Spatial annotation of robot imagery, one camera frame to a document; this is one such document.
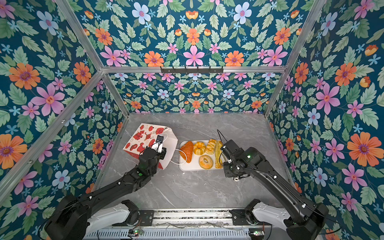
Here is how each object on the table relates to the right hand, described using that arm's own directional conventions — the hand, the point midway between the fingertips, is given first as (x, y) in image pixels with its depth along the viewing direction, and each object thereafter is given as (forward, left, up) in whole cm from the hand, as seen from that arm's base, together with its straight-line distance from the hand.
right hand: (228, 170), depth 72 cm
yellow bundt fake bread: (+21, +15, -13) cm, 29 cm away
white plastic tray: (+11, +18, -17) cm, 28 cm away
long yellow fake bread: (+20, +3, -7) cm, 21 cm away
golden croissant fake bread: (+22, +7, -12) cm, 26 cm away
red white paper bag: (+24, +48, -3) cm, 53 cm away
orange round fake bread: (+12, +11, -14) cm, 22 cm away
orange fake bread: (+18, +23, -11) cm, 31 cm away
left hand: (+17, +36, +5) cm, 40 cm away
